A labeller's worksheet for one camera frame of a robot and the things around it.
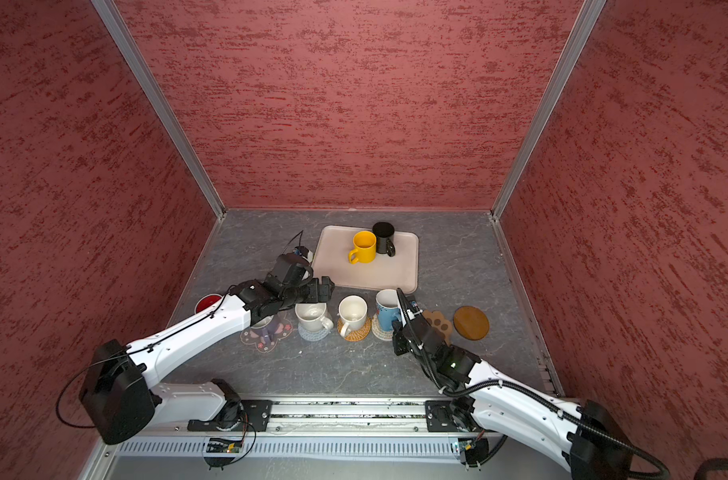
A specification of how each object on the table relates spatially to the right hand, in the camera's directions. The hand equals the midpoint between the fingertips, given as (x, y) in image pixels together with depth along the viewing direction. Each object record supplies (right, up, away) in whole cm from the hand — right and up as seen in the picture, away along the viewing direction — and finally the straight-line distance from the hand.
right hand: (393, 329), depth 82 cm
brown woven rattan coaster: (-11, -3, +6) cm, 13 cm away
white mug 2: (-12, +4, +6) cm, 14 cm away
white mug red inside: (-55, +7, +4) cm, 55 cm away
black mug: (-1, +26, +22) cm, 34 cm away
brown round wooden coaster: (+25, 0, +9) cm, 26 cm away
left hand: (-21, +11, +1) cm, 24 cm away
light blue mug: (-2, +6, -2) cm, 7 cm away
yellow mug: (-9, +22, +16) cm, 29 cm away
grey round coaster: (-24, -4, +6) cm, 25 cm away
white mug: (-23, +3, 0) cm, 23 cm away
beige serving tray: (+4, +14, +22) cm, 27 cm away
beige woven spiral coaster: (-4, -3, +6) cm, 8 cm away
